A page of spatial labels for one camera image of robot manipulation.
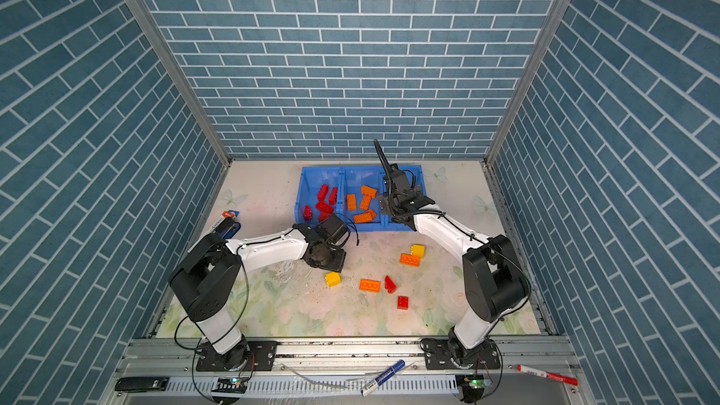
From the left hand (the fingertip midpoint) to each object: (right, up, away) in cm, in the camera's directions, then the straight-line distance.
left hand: (343, 267), depth 89 cm
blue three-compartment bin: (+2, +24, +20) cm, 32 cm away
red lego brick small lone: (+19, -9, -7) cm, 22 cm away
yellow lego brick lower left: (-3, -2, -4) cm, 5 cm away
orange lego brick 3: (+22, +2, +2) cm, 22 cm away
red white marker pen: (+55, -22, -18) cm, 62 cm away
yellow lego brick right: (+25, +5, +3) cm, 25 cm away
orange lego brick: (+8, +24, +17) cm, 31 cm away
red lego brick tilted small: (+15, -5, -3) cm, 16 cm away
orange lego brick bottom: (+2, +19, +15) cm, 25 cm away
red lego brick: (-14, +16, +12) cm, 25 cm away
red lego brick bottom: (-9, +18, +14) cm, 24 cm away
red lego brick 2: (-8, +16, +13) cm, 22 cm away
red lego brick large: (-6, +22, +17) cm, 28 cm away
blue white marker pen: (+10, -23, -21) cm, 32 cm away
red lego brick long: (-10, +24, +19) cm, 32 cm away
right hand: (+19, +23, +3) cm, 30 cm away
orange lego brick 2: (+7, +15, +10) cm, 19 cm away
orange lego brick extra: (+7, +20, +16) cm, 26 cm away
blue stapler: (-41, +10, +9) cm, 43 cm away
